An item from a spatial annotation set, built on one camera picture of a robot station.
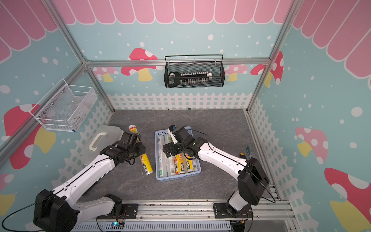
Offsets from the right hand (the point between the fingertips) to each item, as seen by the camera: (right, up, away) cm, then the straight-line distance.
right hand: (170, 147), depth 80 cm
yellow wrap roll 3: (+10, -11, +3) cm, 15 cm away
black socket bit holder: (+2, +41, +9) cm, 42 cm away
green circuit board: (-27, -39, -7) cm, 48 cm away
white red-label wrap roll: (-8, -6, +11) cm, 15 cm away
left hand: (-16, -3, +3) cm, 17 cm away
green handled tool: (+51, -6, +17) cm, 54 cm away
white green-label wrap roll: (-1, -10, +7) cm, 13 cm away
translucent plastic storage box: (-45, +4, +9) cm, 46 cm away
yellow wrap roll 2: (+5, -10, +3) cm, 12 cm away
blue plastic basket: (+1, -17, -1) cm, 17 cm away
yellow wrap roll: (-14, -7, -1) cm, 16 cm away
